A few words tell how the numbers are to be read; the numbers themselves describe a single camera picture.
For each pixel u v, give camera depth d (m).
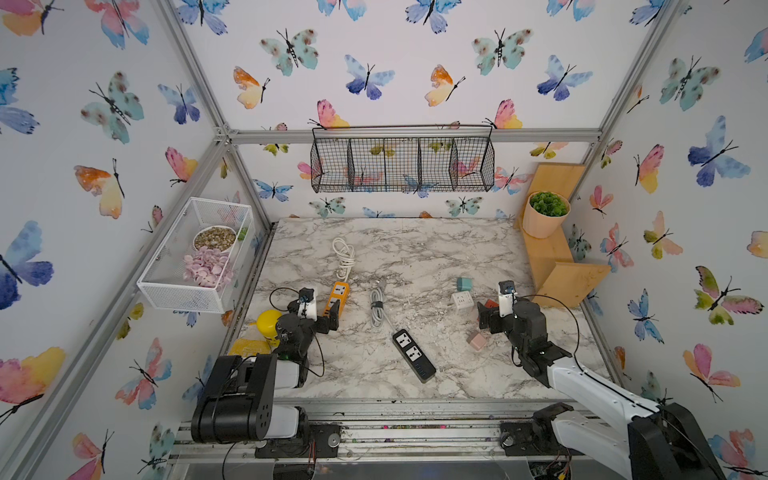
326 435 0.75
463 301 0.93
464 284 1.01
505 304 0.75
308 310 0.77
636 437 0.42
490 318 0.77
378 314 0.93
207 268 0.63
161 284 0.61
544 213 0.99
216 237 0.70
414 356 0.85
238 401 0.44
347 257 1.08
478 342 0.89
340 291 0.98
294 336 0.69
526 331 0.66
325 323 0.81
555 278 0.86
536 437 0.67
